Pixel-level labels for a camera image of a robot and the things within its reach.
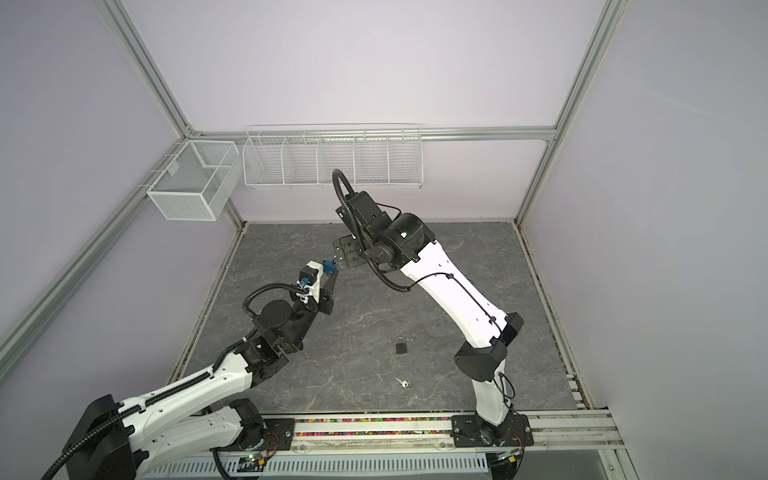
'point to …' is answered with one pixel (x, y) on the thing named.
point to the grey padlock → (401, 347)
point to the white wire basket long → (306, 155)
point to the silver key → (404, 383)
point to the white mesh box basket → (199, 181)
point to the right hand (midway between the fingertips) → (356, 247)
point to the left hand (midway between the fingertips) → (329, 271)
